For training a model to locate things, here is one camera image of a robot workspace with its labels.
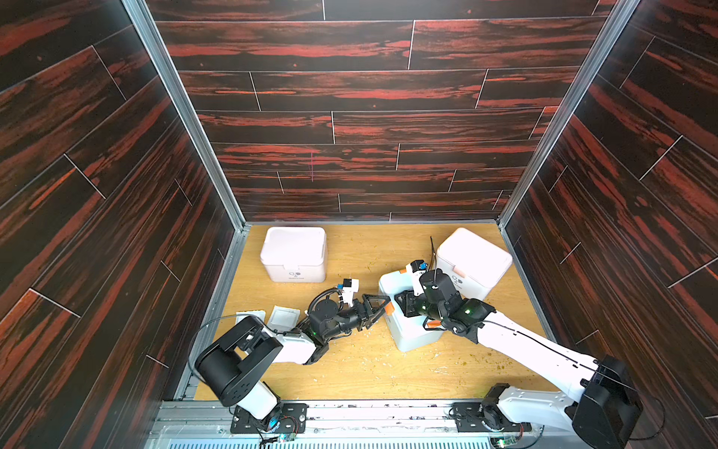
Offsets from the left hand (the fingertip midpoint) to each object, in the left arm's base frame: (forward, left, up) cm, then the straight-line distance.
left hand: (390, 309), depth 76 cm
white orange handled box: (-5, -5, -3) cm, 8 cm away
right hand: (+6, -4, -4) cm, 8 cm away
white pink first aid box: (+19, -29, -5) cm, 35 cm away
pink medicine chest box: (+20, +30, -2) cm, 37 cm away
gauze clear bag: (+5, +35, -18) cm, 39 cm away
